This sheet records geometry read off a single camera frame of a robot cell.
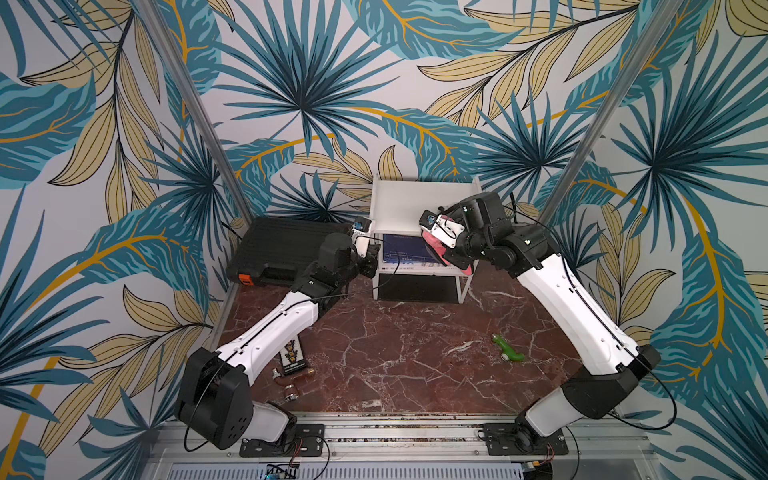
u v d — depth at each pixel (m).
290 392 0.78
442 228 0.58
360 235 0.66
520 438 0.66
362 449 0.73
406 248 0.88
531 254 0.46
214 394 0.40
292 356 0.86
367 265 0.70
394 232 0.88
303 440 0.73
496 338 0.90
